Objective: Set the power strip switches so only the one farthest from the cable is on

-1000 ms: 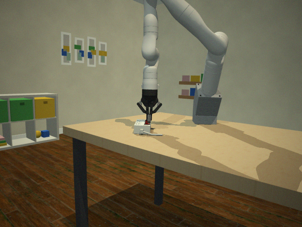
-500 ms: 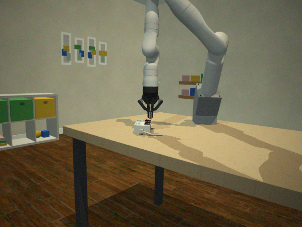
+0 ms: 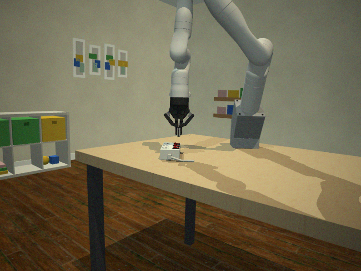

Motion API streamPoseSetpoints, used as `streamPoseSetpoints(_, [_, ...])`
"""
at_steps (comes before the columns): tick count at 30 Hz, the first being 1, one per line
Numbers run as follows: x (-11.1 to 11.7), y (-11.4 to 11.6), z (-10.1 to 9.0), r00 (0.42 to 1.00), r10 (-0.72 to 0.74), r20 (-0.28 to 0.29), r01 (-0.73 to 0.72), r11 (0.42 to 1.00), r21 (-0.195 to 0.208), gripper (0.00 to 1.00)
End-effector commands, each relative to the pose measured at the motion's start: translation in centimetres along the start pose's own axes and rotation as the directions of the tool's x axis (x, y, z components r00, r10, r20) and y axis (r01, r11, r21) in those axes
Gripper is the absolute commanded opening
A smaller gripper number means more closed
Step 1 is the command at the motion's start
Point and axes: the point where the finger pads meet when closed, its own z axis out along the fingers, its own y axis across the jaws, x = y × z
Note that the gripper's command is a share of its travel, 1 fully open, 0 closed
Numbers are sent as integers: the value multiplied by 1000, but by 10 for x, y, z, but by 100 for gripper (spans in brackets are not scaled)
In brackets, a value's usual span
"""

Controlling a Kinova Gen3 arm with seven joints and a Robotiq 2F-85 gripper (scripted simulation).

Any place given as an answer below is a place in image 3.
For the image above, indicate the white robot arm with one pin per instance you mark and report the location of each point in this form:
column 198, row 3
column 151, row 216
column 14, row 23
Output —
column 258, row 51

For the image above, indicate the white power strip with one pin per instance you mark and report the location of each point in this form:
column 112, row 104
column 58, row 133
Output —
column 171, row 151

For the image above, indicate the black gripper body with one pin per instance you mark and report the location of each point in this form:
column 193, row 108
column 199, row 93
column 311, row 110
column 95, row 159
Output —
column 179, row 104

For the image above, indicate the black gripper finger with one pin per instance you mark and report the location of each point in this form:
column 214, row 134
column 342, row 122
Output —
column 167, row 116
column 187, row 121

